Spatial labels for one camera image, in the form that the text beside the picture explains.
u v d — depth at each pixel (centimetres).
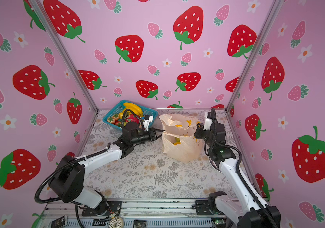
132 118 103
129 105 107
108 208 73
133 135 64
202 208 73
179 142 69
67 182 43
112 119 101
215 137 55
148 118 74
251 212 39
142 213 73
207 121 66
